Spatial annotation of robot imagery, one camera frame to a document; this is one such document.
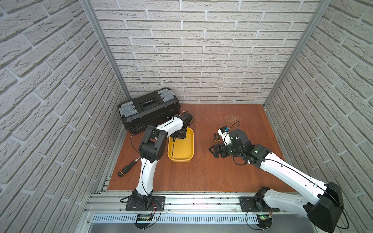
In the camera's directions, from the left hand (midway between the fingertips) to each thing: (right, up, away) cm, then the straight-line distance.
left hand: (179, 134), depth 100 cm
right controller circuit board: (+45, -40, -29) cm, 67 cm away
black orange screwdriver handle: (-32, -20, -18) cm, 42 cm away
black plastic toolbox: (-18, +18, -5) cm, 26 cm away
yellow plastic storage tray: (+2, -9, -8) cm, 13 cm away
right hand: (+23, -4, -22) cm, 32 cm away
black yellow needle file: (-4, -4, -2) cm, 6 cm away
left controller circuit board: (-16, -40, -27) cm, 51 cm away
